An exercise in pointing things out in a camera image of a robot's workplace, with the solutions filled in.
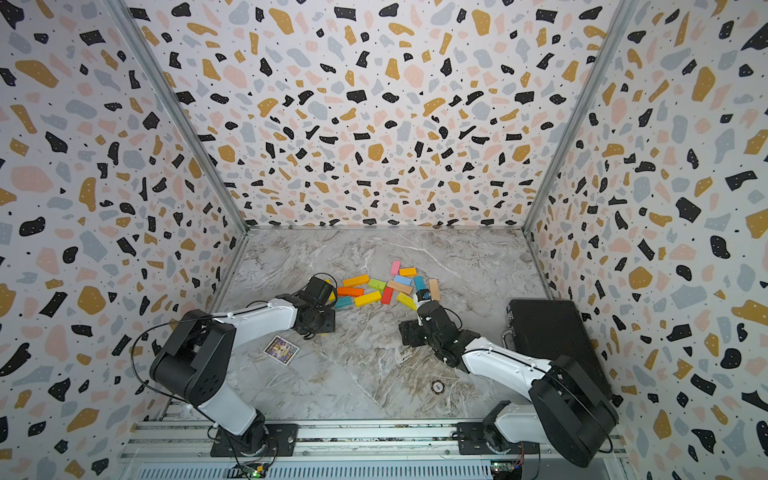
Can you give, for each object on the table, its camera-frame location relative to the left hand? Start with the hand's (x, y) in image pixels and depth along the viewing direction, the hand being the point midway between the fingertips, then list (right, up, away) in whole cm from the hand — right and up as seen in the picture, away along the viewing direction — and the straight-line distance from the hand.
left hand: (329, 322), depth 94 cm
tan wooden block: (+22, +10, +9) cm, 26 cm away
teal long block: (+29, +11, +9) cm, 32 cm away
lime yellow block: (+25, +6, +6) cm, 26 cm away
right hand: (+25, +1, -7) cm, 26 cm away
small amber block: (+25, +15, +15) cm, 33 cm away
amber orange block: (+7, +12, +12) cm, 18 cm away
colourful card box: (-13, -7, -6) cm, 16 cm away
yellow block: (+10, +6, +6) cm, 13 cm away
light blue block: (+23, +12, +11) cm, 29 cm away
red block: (+18, +7, +9) cm, 21 cm away
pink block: (+20, +17, +16) cm, 31 cm away
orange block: (+5, +9, +9) cm, 14 cm away
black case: (+67, -1, -6) cm, 68 cm away
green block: (+14, +11, +9) cm, 20 cm away
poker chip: (+33, -16, -11) cm, 38 cm away
